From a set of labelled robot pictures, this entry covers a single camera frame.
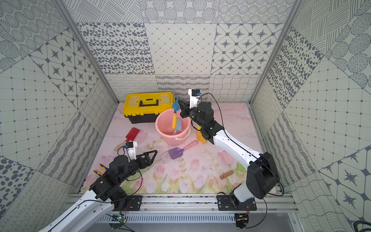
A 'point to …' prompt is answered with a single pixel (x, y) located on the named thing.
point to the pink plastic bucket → (164, 126)
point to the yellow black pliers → (97, 172)
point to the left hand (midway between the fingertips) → (150, 149)
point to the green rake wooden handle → (239, 167)
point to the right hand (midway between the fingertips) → (178, 102)
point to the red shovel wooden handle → (131, 136)
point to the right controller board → (240, 218)
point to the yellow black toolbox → (142, 108)
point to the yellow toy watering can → (199, 135)
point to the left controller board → (119, 217)
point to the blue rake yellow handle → (176, 107)
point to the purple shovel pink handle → (175, 152)
